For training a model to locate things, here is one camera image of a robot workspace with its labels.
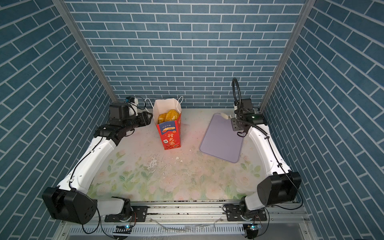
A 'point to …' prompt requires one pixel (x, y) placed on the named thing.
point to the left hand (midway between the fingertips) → (149, 114)
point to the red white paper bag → (170, 132)
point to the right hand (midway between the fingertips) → (238, 120)
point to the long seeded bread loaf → (171, 115)
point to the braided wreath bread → (161, 118)
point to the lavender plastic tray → (219, 139)
